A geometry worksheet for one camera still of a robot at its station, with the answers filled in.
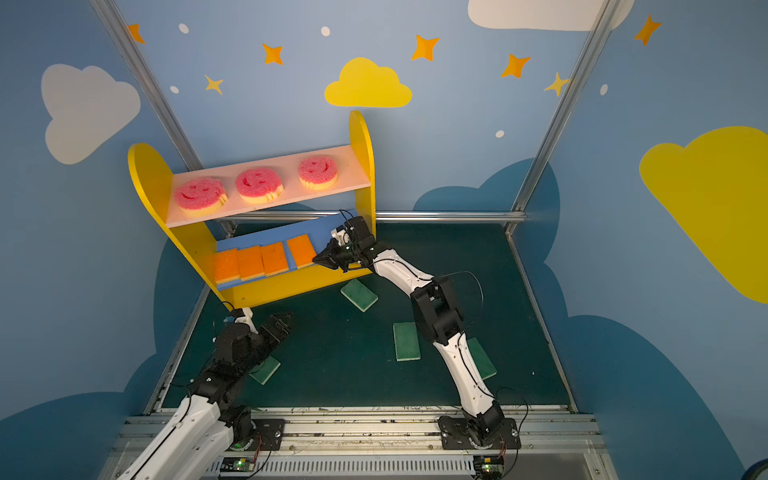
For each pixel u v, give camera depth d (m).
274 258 0.91
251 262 0.91
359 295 1.01
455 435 0.74
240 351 0.63
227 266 0.89
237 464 0.71
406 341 0.91
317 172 0.73
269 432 0.75
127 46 0.73
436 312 0.61
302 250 0.95
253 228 1.02
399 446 0.73
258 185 0.69
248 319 0.75
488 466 0.72
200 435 0.54
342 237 0.89
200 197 0.66
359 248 0.80
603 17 0.70
